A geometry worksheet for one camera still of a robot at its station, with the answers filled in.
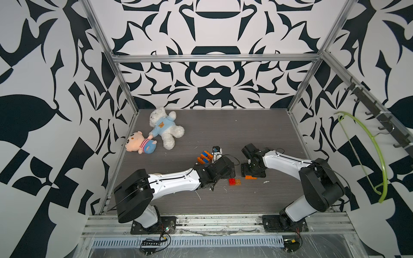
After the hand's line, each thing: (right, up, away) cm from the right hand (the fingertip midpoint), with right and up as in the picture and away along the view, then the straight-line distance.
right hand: (247, 172), depth 91 cm
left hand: (-12, +6, -9) cm, 17 cm away
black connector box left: (-48, -27, -18) cm, 58 cm away
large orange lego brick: (0, -2, -4) cm, 5 cm away
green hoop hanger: (+41, +30, -12) cm, 52 cm away
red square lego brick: (-10, -3, -6) cm, 12 cm away
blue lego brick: (-23, +6, +1) cm, 24 cm away
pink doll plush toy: (-63, +16, +2) cm, 65 cm away
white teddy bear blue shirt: (-50, +27, +10) cm, 57 cm away
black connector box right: (+14, -26, -20) cm, 36 cm away
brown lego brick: (-6, -4, -4) cm, 8 cm away
